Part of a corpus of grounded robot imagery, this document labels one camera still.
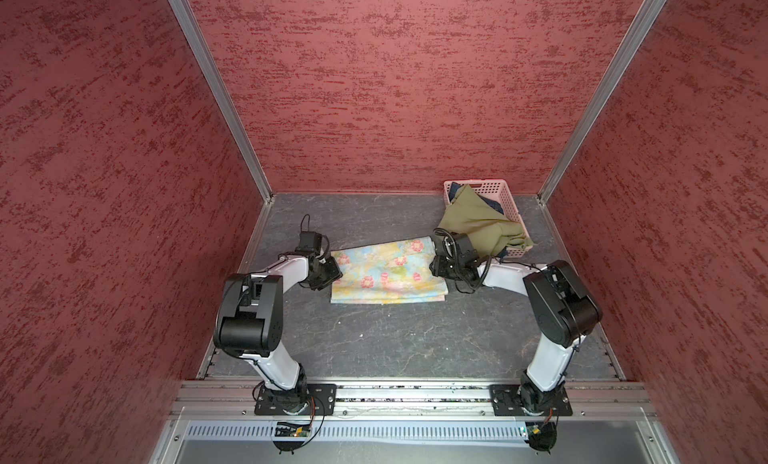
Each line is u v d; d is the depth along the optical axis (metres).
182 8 0.72
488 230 0.97
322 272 0.85
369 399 0.76
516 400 0.73
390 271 0.97
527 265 0.58
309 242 0.78
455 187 1.14
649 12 0.73
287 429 0.73
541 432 0.72
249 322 0.47
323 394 0.76
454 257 0.77
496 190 1.20
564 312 0.50
